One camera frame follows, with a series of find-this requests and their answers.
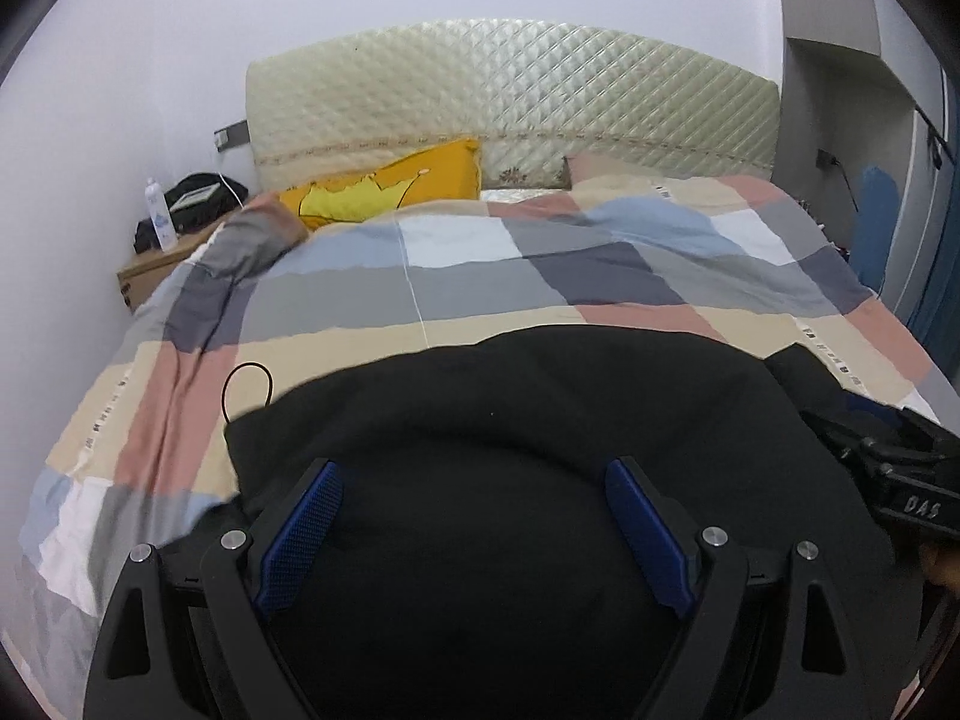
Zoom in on black garment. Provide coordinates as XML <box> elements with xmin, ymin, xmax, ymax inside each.
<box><xmin>224</xmin><ymin>327</ymin><xmax>923</xmax><ymax>718</ymax></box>

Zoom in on person's right hand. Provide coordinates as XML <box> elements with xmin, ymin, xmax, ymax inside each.
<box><xmin>921</xmin><ymin>546</ymin><xmax>960</xmax><ymax>595</ymax></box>

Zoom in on pastel checkered bed quilt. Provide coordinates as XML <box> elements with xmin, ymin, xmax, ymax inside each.
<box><xmin>2</xmin><ymin>174</ymin><xmax>958</xmax><ymax>718</ymax></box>

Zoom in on grey white wardrobe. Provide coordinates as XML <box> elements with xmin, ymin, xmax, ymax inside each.
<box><xmin>773</xmin><ymin>0</ymin><xmax>958</xmax><ymax>320</ymax></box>

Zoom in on wooden bedside table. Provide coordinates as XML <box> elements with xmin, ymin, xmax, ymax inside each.
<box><xmin>117</xmin><ymin>211</ymin><xmax>235</xmax><ymax>312</ymax></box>

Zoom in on white plastic bottle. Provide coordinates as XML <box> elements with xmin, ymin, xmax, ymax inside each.
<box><xmin>145</xmin><ymin>179</ymin><xmax>178</xmax><ymax>252</ymax></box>

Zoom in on black bag on nightstand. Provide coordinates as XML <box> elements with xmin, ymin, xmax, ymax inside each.
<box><xmin>133</xmin><ymin>172</ymin><xmax>249</xmax><ymax>254</ymax></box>

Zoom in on floral white pillow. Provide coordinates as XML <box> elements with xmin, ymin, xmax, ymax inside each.
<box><xmin>480</xmin><ymin>149</ymin><xmax>604</xmax><ymax>203</ymax></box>

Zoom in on cream quilted headboard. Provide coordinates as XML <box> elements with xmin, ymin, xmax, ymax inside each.
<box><xmin>245</xmin><ymin>18</ymin><xmax>779</xmax><ymax>190</ymax></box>

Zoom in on yellow cartoon pillow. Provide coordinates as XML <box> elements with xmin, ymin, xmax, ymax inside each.
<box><xmin>278</xmin><ymin>138</ymin><xmax>482</xmax><ymax>229</ymax></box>

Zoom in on black hair tie loop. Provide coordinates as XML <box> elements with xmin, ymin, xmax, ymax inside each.
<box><xmin>221</xmin><ymin>362</ymin><xmax>275</xmax><ymax>426</ymax></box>

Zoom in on black wall plug with cable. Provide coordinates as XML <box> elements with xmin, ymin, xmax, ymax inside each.
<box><xmin>815</xmin><ymin>148</ymin><xmax>859</xmax><ymax>211</ymax></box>

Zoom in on white charging cable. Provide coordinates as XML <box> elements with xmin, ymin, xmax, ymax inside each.
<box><xmin>216</xmin><ymin>151</ymin><xmax>249</xmax><ymax>208</ymax></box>

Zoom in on grey wall socket panel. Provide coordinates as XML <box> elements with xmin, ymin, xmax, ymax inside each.
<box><xmin>213</xmin><ymin>121</ymin><xmax>251</xmax><ymax>153</ymax></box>

